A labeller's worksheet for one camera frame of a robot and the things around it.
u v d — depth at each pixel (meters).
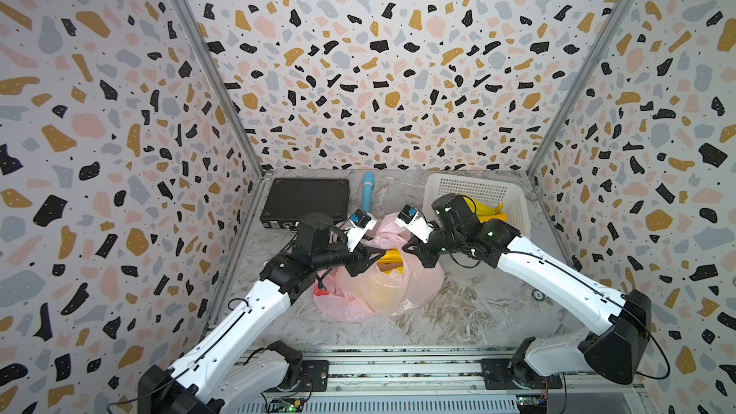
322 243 0.59
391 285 0.76
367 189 1.13
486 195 1.10
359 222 0.61
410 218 0.63
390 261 0.92
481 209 1.07
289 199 1.13
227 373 0.42
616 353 0.39
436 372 0.76
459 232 0.56
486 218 0.58
